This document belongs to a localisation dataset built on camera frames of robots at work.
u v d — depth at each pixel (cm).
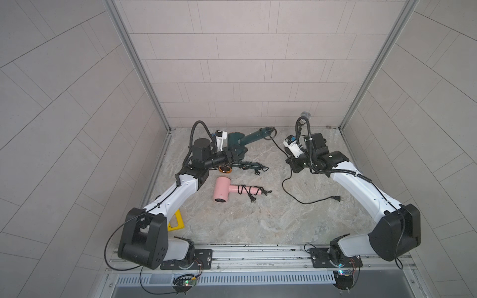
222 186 86
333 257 65
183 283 65
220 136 72
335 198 86
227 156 68
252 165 95
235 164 94
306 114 86
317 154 61
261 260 72
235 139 73
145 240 40
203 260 71
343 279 69
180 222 80
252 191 87
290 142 71
